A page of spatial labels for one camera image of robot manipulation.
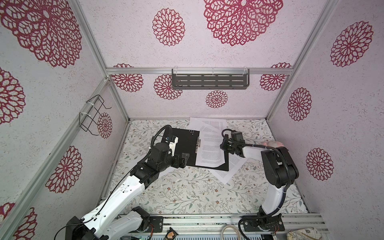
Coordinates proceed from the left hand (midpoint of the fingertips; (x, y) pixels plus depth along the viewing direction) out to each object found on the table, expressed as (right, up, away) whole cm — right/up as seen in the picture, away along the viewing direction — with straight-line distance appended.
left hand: (180, 155), depth 77 cm
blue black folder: (+3, +4, +35) cm, 35 cm away
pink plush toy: (+60, +4, +21) cm, 64 cm away
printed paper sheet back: (+19, +16, +40) cm, 47 cm away
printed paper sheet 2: (+34, -8, +20) cm, 41 cm away
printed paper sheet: (+18, -1, +25) cm, 31 cm away
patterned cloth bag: (+58, -35, -8) cm, 68 cm away
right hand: (+25, +5, +24) cm, 35 cm away
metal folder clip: (+10, +3, +28) cm, 30 cm away
